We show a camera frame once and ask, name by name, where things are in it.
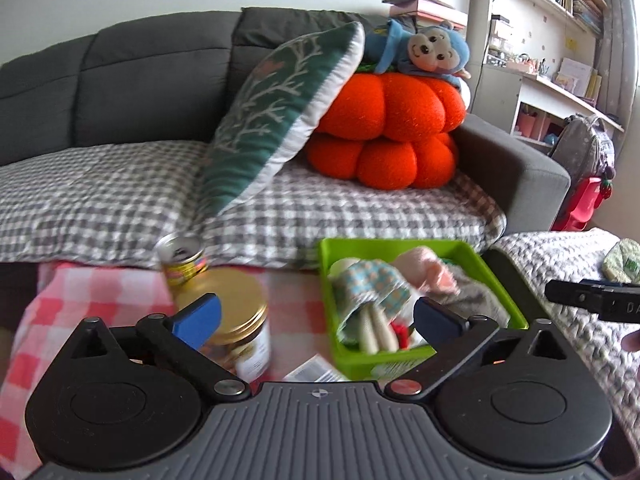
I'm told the clear jar gold lid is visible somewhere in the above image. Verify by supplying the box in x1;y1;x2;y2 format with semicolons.
175;267;271;384

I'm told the milk carton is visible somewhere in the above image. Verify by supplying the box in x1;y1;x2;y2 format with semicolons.
283;353;352;384

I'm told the stack of pink books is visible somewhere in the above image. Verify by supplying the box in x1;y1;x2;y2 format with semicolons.
382;0;469;29

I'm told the tin can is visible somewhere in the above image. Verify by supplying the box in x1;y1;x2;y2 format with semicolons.
155;232;209;289

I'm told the green branch-print pillow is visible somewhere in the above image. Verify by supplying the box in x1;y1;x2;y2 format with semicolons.
200;21;366;217

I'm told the grey checked sofa pad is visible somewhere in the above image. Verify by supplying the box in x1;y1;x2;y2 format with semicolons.
0;139;507;269

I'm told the grey plush toy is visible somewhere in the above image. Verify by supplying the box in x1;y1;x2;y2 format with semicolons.
434;280;512;331

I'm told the green plastic box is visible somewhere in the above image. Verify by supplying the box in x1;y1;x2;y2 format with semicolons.
319;237;529;382

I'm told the red bag with strawberry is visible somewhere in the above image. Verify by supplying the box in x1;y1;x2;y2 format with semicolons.
552;175;614;234

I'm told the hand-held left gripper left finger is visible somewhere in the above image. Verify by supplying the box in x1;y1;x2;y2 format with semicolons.
64;292;251;404

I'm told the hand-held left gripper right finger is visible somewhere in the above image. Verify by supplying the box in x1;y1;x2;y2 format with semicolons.
386;296;577;402

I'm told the white plush toy red scarf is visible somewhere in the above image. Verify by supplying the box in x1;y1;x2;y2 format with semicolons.
389;322;414;349

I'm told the white desk shelf unit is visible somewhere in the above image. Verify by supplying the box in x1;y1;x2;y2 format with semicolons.
469;0;627;152

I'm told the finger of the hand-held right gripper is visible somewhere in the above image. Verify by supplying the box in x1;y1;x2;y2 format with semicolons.
545;279;607;307

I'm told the grey sofa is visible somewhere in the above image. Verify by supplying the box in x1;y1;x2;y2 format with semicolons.
0;7;572;267

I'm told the pink checked tablecloth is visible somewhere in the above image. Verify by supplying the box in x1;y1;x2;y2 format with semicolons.
0;259;353;480

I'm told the blue plush monkey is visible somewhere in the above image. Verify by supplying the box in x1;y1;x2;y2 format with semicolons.
362;18;474;111

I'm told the pale green quilted pouch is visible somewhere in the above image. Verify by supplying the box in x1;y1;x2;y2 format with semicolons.
602;239;640;284

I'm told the grey patterned curtain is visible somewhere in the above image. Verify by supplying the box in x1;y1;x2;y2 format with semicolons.
596;0;640;128

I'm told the grey backpack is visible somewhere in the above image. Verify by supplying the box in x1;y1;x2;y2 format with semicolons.
549;113;616;182

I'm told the grey quilted blanket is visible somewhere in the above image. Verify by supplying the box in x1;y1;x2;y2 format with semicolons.
492;227;640;442

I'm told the orange pumpkin cushion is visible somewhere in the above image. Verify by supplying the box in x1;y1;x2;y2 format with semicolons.
320;72;467;144
305;130;460;191

